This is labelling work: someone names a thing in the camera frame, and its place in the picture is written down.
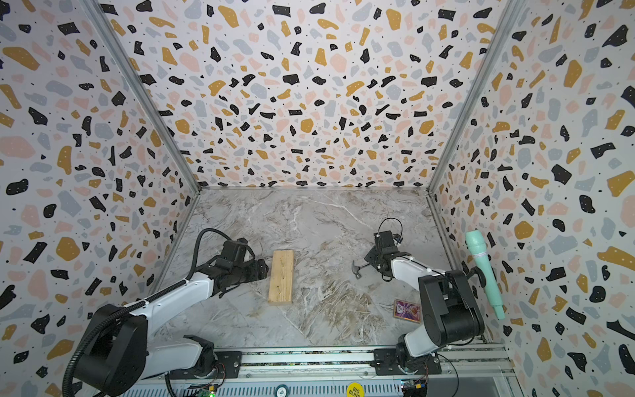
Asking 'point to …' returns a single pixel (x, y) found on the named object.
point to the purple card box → (410, 311)
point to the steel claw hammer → (355, 269)
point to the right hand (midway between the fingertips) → (378, 256)
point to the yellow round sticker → (355, 389)
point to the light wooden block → (280, 284)
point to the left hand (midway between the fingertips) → (266, 268)
